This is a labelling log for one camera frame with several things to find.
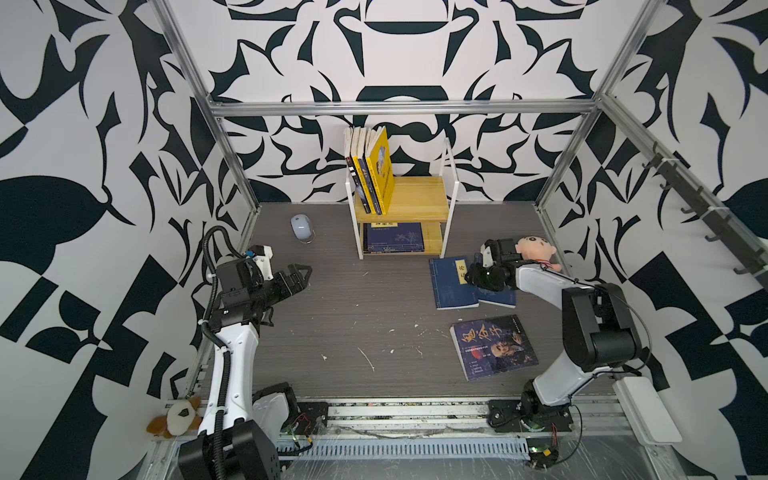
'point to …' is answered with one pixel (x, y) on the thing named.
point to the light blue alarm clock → (302, 228)
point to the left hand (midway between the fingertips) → (297, 271)
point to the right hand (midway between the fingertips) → (475, 273)
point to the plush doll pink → (538, 249)
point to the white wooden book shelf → (417, 200)
